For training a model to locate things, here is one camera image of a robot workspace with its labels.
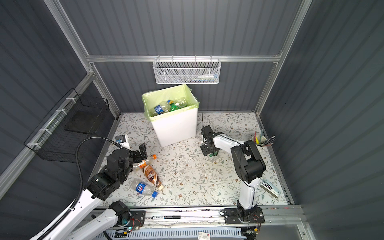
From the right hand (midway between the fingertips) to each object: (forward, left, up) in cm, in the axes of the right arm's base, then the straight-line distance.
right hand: (211, 150), depth 98 cm
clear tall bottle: (+23, +20, +21) cm, 37 cm away
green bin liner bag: (+21, +37, +26) cm, 50 cm away
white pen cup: (+2, -30, +8) cm, 31 cm away
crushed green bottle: (+19, +24, +22) cm, 38 cm away
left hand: (-12, +39, +25) cm, 48 cm away
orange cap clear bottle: (-13, +41, +6) cm, 43 cm away
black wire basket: (+2, +73, +30) cm, 79 cm away
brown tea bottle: (-19, +35, +5) cm, 40 cm away
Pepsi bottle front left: (-26, +38, +5) cm, 47 cm away
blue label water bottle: (+18, +32, +21) cm, 42 cm away
